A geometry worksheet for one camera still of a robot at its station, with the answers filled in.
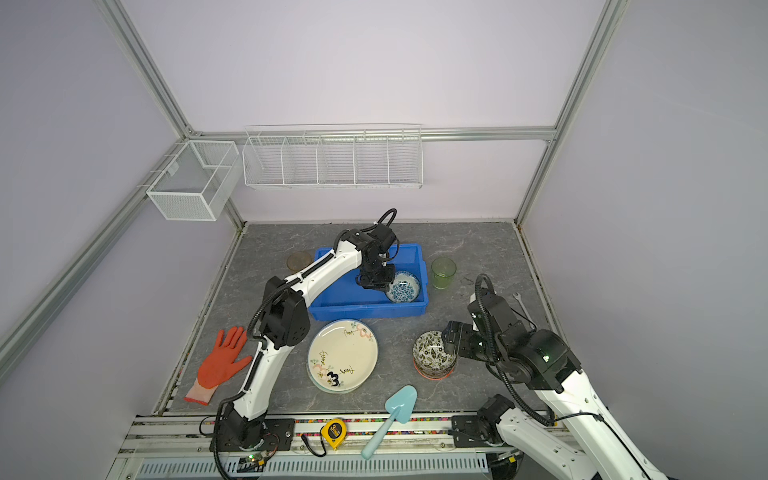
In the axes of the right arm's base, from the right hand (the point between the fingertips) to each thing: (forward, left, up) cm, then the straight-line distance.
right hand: (457, 339), depth 68 cm
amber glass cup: (+33, +48, -13) cm, 60 cm away
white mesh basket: (+55, +83, +4) cm, 99 cm away
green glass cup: (+31, -1, -15) cm, 34 cm away
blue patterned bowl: (+24, +12, -16) cm, 31 cm away
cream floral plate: (+3, +30, -18) cm, 35 cm away
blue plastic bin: (+24, +32, -22) cm, 45 cm away
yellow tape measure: (-16, +30, -18) cm, 38 cm away
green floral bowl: (+2, +5, -15) cm, 16 cm away
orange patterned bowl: (-2, +4, -14) cm, 15 cm away
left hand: (+20, +16, -12) cm, 29 cm away
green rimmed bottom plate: (-3, +30, -18) cm, 35 cm away
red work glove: (+1, +66, -20) cm, 69 cm away
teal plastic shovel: (-9, +13, -20) cm, 26 cm away
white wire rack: (+59, +35, +11) cm, 69 cm away
